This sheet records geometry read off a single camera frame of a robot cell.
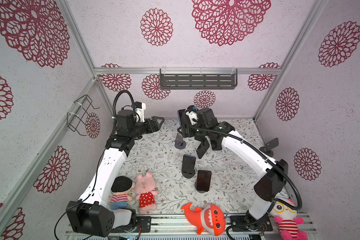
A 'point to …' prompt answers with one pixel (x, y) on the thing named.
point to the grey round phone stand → (180, 144)
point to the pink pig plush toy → (145, 189)
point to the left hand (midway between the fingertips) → (158, 122)
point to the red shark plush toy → (210, 217)
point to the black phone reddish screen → (203, 180)
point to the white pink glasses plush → (285, 215)
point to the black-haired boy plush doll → (121, 187)
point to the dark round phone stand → (199, 191)
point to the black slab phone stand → (188, 174)
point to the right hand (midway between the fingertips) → (183, 125)
